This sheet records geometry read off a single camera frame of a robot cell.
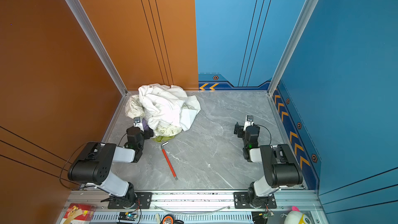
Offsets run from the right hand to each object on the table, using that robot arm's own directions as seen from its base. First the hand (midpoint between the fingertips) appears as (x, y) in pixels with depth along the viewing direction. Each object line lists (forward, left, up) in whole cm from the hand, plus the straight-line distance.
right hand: (244, 123), depth 94 cm
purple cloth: (-1, +61, 0) cm, 61 cm away
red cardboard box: (-45, +79, -2) cm, 91 cm away
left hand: (0, +63, +1) cm, 63 cm away
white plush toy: (-46, -14, -3) cm, 48 cm away
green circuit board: (-46, +60, -8) cm, 76 cm away
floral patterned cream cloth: (+2, +64, +13) cm, 65 cm away
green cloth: (-7, +52, -5) cm, 53 cm away
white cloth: (+9, +49, +6) cm, 51 cm away
